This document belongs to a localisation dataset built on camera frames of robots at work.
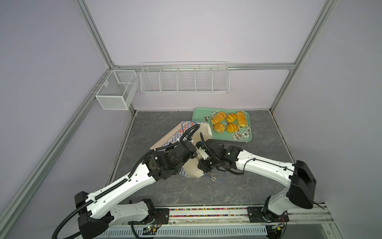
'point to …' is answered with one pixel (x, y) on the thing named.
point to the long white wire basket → (185, 79)
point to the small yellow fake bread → (232, 127)
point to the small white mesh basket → (118, 90)
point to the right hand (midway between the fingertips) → (199, 167)
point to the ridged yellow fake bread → (241, 119)
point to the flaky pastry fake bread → (219, 128)
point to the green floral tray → (226, 124)
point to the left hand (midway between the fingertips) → (178, 148)
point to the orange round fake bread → (231, 117)
